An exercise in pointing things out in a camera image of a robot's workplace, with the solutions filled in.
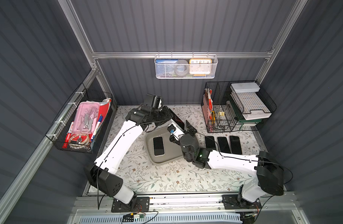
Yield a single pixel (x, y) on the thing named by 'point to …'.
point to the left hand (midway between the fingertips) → (175, 115)
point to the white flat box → (245, 87)
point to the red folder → (103, 110)
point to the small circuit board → (130, 217)
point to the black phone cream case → (158, 146)
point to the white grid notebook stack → (251, 105)
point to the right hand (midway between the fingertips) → (185, 123)
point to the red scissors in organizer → (210, 103)
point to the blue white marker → (98, 123)
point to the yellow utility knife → (213, 118)
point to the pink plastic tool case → (86, 116)
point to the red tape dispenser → (81, 138)
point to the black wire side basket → (61, 131)
